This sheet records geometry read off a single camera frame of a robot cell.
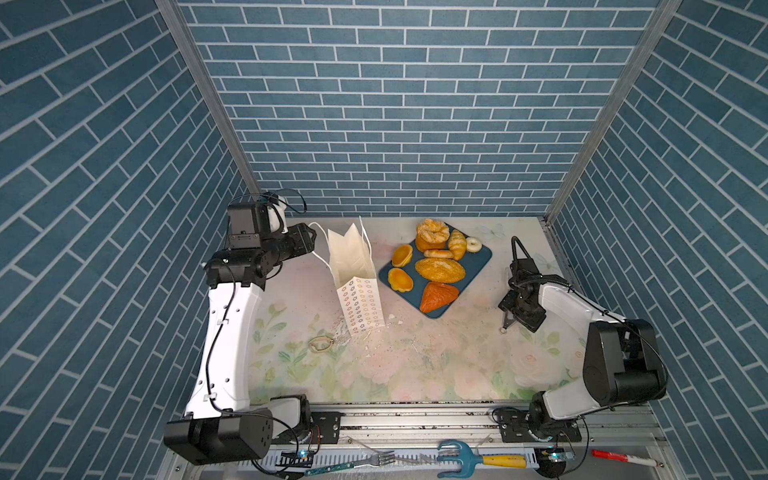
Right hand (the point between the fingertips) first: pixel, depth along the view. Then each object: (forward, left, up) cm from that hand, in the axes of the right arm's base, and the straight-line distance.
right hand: (511, 310), depth 91 cm
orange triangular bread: (+3, +23, +1) cm, 24 cm away
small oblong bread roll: (+17, +23, +5) cm, 29 cm away
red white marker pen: (-35, -22, -3) cm, 42 cm away
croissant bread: (+24, +16, +2) cm, 29 cm away
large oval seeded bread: (+12, +22, +2) cm, 25 cm away
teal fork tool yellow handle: (-39, +16, -1) cm, 42 cm away
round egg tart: (+17, +35, +2) cm, 39 cm away
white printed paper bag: (+7, +50, +7) cm, 52 cm away
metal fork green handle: (-41, +38, -2) cm, 56 cm away
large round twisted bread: (+25, +26, +5) cm, 36 cm away
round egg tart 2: (+7, +35, +2) cm, 36 cm away
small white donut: (+27, +10, 0) cm, 28 cm away
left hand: (0, +56, +31) cm, 64 cm away
